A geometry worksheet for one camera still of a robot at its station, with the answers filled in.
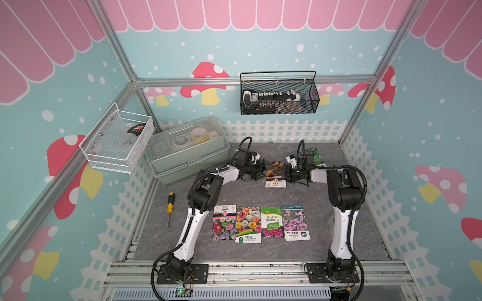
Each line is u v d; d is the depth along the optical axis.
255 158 0.92
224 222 0.88
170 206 0.92
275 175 1.03
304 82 0.90
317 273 0.74
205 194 0.63
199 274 0.74
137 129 0.78
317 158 1.13
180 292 0.72
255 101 0.87
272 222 0.87
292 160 1.00
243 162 0.89
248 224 0.87
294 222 0.87
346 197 0.58
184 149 0.90
